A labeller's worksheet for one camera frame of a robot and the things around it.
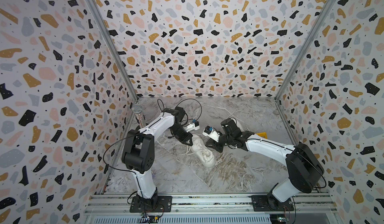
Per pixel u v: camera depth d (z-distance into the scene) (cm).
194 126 82
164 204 73
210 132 73
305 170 44
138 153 49
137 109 77
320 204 75
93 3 73
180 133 77
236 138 67
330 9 76
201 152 86
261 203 73
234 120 69
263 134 100
